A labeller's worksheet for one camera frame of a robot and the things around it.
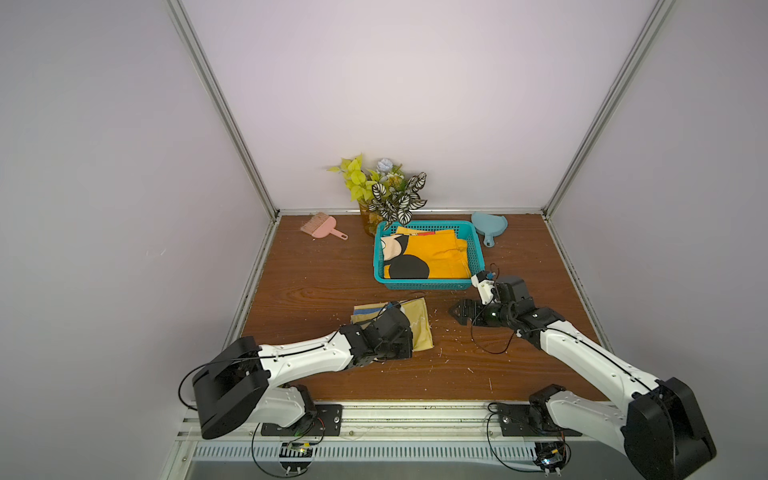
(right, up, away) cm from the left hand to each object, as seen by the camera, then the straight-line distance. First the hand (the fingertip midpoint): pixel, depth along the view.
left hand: (420, 350), depth 79 cm
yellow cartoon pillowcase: (-1, +25, +22) cm, 33 cm away
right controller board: (+30, -22, -9) cm, 38 cm away
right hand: (+12, +11, +3) cm, 17 cm away
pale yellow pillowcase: (-1, +8, +11) cm, 14 cm away
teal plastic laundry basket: (+20, +33, +24) cm, 45 cm away
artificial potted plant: (-10, +44, +13) cm, 47 cm away
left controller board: (-32, -24, -7) cm, 40 cm away
